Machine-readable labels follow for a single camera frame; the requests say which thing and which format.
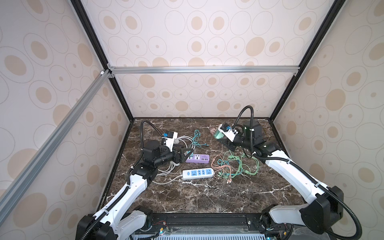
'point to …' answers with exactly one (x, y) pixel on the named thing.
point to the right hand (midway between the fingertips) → (221, 134)
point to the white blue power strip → (197, 173)
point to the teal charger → (192, 154)
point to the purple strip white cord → (180, 137)
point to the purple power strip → (199, 158)
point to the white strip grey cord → (166, 171)
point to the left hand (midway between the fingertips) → (191, 148)
